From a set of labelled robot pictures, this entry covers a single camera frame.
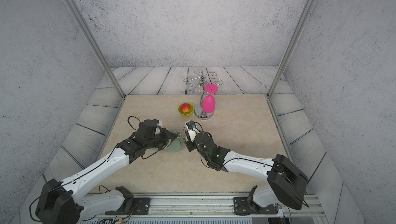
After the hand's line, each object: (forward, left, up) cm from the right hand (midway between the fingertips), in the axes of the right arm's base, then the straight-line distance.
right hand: (187, 131), depth 78 cm
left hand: (-2, +3, -1) cm, 4 cm away
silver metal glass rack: (+29, -6, +7) cm, 31 cm away
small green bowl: (+28, +1, -16) cm, 32 cm away
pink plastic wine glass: (+19, -11, +1) cm, 22 cm away
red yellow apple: (+27, +5, -13) cm, 30 cm away
